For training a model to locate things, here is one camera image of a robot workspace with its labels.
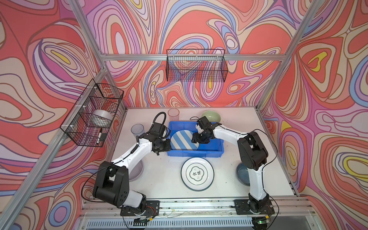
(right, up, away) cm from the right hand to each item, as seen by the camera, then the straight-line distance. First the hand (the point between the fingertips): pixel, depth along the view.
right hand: (196, 143), depth 97 cm
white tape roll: (-50, +17, -26) cm, 59 cm away
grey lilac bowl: (-36, -14, -15) cm, 41 cm away
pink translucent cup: (-16, +20, +2) cm, 26 cm away
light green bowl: (+13, +19, +11) cm, 26 cm away
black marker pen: (-52, +7, -25) cm, 58 cm away
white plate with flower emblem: (0, -16, -13) cm, 21 cm away
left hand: (-16, 0, -10) cm, 19 cm away
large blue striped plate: (-10, +2, +2) cm, 10 cm away
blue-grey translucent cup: (-40, +10, -2) cm, 41 cm away
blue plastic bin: (-15, +11, +4) cm, 19 cm away
